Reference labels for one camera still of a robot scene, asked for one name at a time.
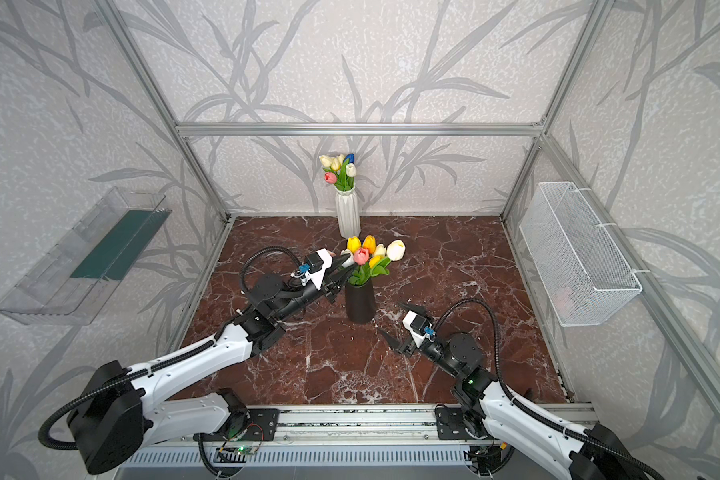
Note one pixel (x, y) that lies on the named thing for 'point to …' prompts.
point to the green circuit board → (245, 450)
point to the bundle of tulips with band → (368, 259)
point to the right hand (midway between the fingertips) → (392, 305)
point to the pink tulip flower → (330, 178)
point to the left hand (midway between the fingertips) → (354, 253)
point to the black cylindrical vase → (360, 302)
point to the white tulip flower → (351, 172)
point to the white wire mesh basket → (581, 271)
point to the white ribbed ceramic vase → (348, 216)
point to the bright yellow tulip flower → (375, 260)
